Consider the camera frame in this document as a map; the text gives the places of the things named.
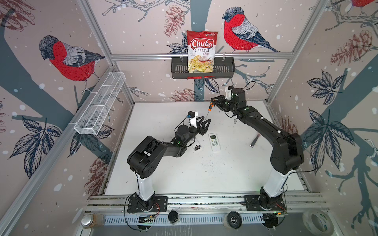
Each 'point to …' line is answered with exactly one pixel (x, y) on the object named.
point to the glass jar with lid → (90, 221)
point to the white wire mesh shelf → (91, 121)
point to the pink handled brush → (253, 143)
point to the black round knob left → (173, 216)
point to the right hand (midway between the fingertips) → (208, 102)
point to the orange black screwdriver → (209, 108)
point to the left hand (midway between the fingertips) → (208, 119)
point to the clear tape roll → (318, 221)
